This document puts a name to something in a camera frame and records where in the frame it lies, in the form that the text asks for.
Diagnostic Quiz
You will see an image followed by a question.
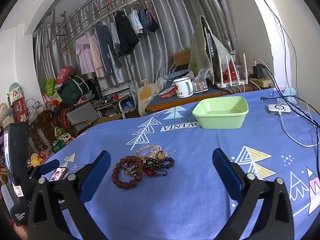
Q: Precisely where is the beige plastic bag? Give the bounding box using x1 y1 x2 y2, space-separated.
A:
137 84 161 117

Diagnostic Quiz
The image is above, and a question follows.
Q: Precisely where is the white enamel mug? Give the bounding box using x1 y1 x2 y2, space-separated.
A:
172 77 194 98

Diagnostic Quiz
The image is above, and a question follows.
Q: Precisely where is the grey curtain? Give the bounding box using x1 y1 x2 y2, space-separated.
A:
32 0 227 87

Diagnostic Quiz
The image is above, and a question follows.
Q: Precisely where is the brown patterned bag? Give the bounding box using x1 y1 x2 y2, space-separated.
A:
29 110 59 153

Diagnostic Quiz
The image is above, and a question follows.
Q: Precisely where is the dark green duffel bag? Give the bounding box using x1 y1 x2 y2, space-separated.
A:
57 74 88 106

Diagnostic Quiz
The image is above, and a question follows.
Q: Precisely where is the small folding table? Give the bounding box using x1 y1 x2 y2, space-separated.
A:
92 80 133 119

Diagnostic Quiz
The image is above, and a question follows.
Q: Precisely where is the mixed crystal bead bracelet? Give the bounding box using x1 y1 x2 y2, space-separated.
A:
121 162 138 177

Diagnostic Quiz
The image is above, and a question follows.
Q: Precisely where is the clear jar with red contents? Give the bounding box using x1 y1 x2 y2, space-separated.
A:
222 64 242 81

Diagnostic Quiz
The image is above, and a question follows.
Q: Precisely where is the lilac t-shirt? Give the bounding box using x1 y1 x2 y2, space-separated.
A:
75 36 97 75

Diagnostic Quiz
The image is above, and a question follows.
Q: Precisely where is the yellow toy duck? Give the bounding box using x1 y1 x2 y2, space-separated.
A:
30 154 42 167

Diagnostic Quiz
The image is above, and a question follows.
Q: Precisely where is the white router with antennas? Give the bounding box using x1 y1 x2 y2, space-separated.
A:
215 54 249 88

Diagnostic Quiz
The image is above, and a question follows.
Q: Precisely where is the black cable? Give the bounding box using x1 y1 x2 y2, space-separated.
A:
250 0 320 130

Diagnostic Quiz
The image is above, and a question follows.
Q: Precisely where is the cardboard box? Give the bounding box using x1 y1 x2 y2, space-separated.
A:
173 50 192 67

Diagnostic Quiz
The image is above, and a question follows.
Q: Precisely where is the pale lace dust cloth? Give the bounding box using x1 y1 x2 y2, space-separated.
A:
189 16 232 85

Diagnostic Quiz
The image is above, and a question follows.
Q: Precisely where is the blue printed tablecloth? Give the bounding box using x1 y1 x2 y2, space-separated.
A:
41 87 320 240

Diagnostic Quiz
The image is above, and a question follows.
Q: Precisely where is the clear snack packet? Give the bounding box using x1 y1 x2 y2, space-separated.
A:
192 69 209 93

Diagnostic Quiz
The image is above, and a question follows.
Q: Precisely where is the pink bag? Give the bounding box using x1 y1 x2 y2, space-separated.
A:
55 66 75 85

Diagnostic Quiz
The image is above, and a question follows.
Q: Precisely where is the white cable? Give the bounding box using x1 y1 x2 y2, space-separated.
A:
277 112 320 147

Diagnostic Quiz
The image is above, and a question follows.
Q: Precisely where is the black charger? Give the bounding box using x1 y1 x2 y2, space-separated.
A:
252 65 264 79

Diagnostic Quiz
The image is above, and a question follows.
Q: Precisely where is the beige power strip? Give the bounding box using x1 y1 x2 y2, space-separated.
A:
250 77 273 89

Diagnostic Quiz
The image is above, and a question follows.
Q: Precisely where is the amber crystal bead bracelet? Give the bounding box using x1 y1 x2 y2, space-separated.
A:
134 144 162 159

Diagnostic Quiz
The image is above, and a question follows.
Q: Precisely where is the small white square device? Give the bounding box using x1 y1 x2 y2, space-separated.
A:
268 104 291 115

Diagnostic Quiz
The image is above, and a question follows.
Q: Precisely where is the grey flat board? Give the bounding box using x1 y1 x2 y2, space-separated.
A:
66 102 99 126

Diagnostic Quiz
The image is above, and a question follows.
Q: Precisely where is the light checked shirt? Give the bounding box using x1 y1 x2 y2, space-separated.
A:
129 9 144 37

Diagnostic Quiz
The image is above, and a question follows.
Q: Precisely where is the red printed box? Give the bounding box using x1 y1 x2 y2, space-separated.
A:
12 98 30 123

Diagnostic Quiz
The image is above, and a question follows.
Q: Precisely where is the dark bead bracelet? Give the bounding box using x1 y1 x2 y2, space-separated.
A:
144 156 175 175

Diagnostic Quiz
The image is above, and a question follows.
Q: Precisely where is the wooden desk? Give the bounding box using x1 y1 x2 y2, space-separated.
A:
145 82 273 113

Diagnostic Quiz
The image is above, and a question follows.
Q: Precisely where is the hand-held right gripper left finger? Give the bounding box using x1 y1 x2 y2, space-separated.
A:
26 151 112 240

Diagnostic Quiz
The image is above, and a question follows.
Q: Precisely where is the pink garment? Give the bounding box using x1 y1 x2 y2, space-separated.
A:
89 35 106 78

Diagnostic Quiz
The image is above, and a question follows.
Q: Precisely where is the green plastic basket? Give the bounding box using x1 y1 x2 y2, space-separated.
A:
192 96 249 130

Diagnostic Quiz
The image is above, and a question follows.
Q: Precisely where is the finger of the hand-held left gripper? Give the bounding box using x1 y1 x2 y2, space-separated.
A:
30 162 54 180

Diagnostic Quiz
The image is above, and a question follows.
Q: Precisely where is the brown wooden bead bracelet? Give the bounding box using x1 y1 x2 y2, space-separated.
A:
112 156 146 189

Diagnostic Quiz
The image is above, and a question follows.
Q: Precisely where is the black monitor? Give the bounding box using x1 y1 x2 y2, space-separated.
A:
204 26 221 84

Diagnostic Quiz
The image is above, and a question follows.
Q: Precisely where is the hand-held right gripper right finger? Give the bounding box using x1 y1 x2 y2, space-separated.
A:
212 148 295 240

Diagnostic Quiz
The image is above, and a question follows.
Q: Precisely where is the steel clothes drying rack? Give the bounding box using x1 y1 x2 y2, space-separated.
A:
46 0 192 48

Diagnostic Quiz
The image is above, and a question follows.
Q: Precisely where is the green gift bag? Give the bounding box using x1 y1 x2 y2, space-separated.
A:
45 79 57 96

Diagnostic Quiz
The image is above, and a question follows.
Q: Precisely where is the black garment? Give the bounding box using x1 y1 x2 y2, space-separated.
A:
115 10 140 57

